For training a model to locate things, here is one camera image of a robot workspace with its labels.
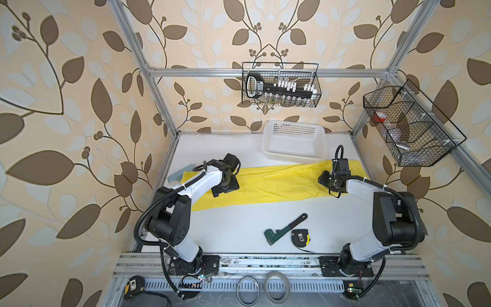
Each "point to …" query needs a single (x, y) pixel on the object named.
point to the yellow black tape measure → (135, 286)
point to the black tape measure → (300, 237)
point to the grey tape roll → (277, 274)
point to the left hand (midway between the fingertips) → (226, 187)
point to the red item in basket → (378, 119)
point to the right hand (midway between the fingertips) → (322, 179)
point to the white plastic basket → (294, 141)
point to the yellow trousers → (275, 181)
